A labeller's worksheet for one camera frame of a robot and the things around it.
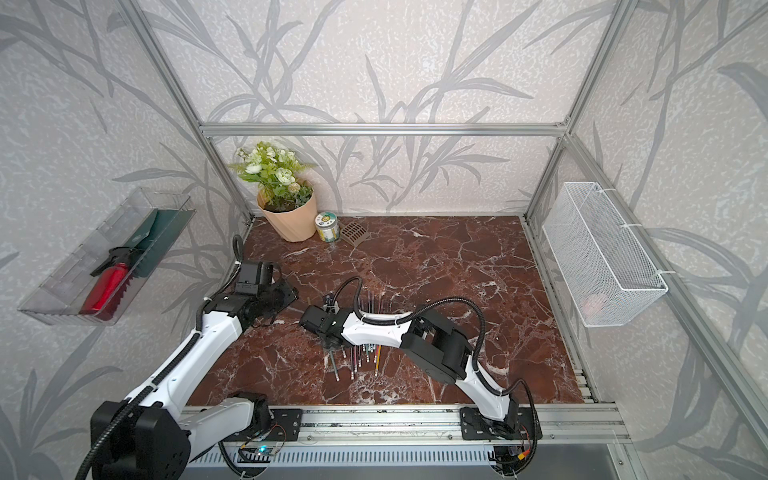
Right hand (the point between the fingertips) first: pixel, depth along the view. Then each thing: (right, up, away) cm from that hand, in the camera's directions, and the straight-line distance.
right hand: (334, 334), depth 90 cm
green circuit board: (-12, -22, -19) cm, 31 cm away
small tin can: (-7, +33, +18) cm, 39 cm away
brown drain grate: (+2, +31, +23) cm, 39 cm away
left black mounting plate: (-8, -18, -16) cm, 25 cm away
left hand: (-9, +14, -6) cm, 18 cm away
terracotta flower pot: (-16, +34, +13) cm, 40 cm away
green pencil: (+2, -7, -7) cm, 10 cm away
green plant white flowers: (-20, +51, +6) cm, 55 cm away
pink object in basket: (+67, +12, -18) cm, 71 cm away
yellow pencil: (+14, -6, -5) cm, 16 cm away
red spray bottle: (-40, +22, -28) cm, 54 cm away
